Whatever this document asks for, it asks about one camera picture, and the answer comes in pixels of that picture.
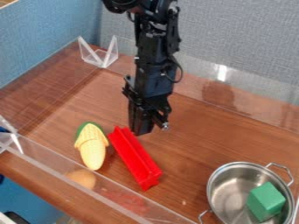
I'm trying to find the green cube block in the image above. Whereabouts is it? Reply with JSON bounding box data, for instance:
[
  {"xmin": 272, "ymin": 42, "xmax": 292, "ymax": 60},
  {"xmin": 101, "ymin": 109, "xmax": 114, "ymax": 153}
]
[{"xmin": 246, "ymin": 182, "xmax": 285, "ymax": 222}]

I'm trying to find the clear acrylic barrier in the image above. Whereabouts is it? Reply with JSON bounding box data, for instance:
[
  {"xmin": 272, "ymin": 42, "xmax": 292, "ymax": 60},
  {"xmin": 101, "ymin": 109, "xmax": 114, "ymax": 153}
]
[
  {"xmin": 0, "ymin": 136, "xmax": 196, "ymax": 224},
  {"xmin": 102, "ymin": 36, "xmax": 299, "ymax": 135}
]

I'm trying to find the clear acrylic back barrier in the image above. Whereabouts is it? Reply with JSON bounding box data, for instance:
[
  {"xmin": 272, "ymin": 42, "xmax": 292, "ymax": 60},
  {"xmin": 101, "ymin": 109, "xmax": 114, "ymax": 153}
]
[{"xmin": 102, "ymin": 36, "xmax": 299, "ymax": 135}]

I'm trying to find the clear acrylic left bracket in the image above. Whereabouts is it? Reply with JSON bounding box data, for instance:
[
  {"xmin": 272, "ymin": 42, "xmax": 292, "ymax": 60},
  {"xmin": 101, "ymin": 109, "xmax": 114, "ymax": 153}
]
[{"xmin": 0, "ymin": 115, "xmax": 24, "ymax": 154}]

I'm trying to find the red rectangular block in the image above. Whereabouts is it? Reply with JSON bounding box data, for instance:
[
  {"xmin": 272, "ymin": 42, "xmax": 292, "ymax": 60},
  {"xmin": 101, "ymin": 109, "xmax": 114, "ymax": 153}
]
[{"xmin": 108, "ymin": 126, "xmax": 162, "ymax": 191}]

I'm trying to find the clear acrylic corner bracket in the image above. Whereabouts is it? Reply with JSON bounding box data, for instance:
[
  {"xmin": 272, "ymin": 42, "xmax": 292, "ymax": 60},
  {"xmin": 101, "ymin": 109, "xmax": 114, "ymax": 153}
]
[{"xmin": 77, "ymin": 36, "xmax": 118, "ymax": 68}]

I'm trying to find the clear acrylic front barrier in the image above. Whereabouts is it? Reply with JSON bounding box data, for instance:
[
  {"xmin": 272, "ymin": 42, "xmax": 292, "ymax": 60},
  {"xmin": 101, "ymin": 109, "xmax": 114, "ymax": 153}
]
[{"xmin": 0, "ymin": 136, "xmax": 196, "ymax": 224}]

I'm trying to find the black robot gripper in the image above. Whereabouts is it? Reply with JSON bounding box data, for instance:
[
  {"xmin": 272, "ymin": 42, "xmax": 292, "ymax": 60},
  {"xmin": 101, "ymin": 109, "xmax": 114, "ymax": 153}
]
[{"xmin": 122, "ymin": 63, "xmax": 173, "ymax": 136}]

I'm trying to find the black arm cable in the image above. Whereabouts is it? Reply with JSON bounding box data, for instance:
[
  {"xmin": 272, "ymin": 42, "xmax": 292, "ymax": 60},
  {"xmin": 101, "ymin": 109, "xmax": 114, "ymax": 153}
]
[{"xmin": 162, "ymin": 53, "xmax": 184, "ymax": 84}]

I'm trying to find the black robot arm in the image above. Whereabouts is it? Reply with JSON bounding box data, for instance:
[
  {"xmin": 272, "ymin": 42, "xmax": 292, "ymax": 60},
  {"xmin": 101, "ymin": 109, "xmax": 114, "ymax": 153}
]
[{"xmin": 102, "ymin": 0, "xmax": 182, "ymax": 136}]

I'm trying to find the steel pot with handles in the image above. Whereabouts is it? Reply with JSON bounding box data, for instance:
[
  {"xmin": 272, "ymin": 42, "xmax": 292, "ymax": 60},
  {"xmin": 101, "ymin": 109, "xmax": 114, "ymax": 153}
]
[{"xmin": 198, "ymin": 162, "xmax": 294, "ymax": 224}]

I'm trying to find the yellow toy corn cob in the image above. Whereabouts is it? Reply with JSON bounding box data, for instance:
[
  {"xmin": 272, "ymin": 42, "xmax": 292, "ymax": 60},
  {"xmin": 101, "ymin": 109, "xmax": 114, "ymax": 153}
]
[{"xmin": 74, "ymin": 122, "xmax": 109, "ymax": 171}]

